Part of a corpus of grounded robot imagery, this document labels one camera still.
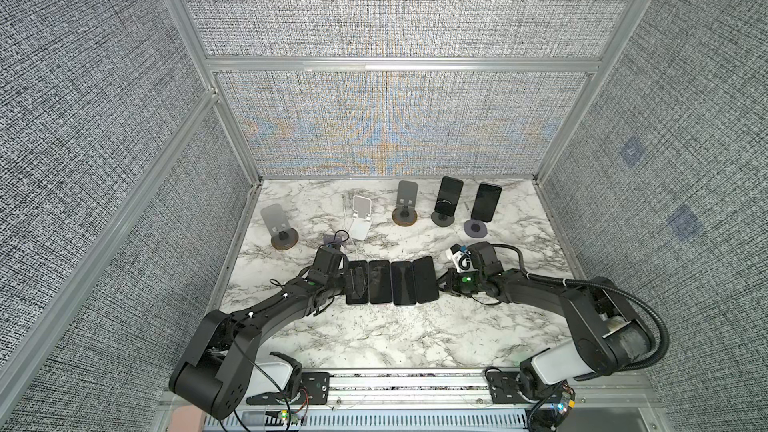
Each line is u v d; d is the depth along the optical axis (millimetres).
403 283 900
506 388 732
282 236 1003
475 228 1052
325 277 686
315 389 733
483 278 719
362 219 1037
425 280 927
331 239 1033
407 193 1012
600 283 482
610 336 445
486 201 954
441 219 1068
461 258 835
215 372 413
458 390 747
